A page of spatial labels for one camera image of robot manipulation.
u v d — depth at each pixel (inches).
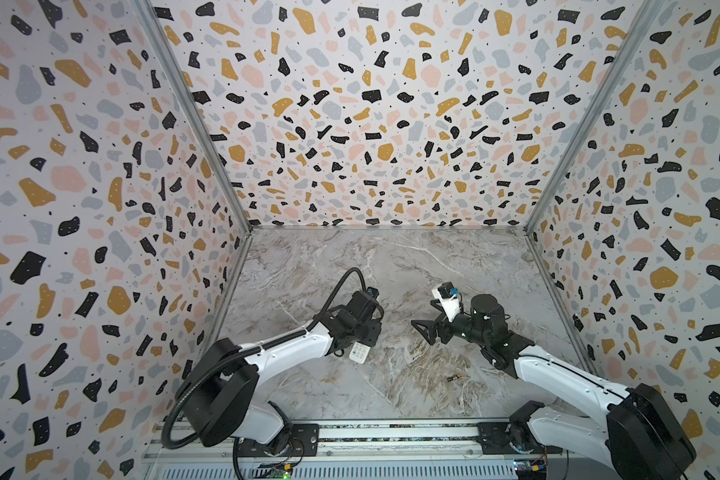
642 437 15.9
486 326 25.6
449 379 32.9
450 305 28.2
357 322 26.1
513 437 27.0
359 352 32.7
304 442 28.8
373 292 30.9
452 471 30.5
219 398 16.4
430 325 28.3
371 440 29.6
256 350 18.3
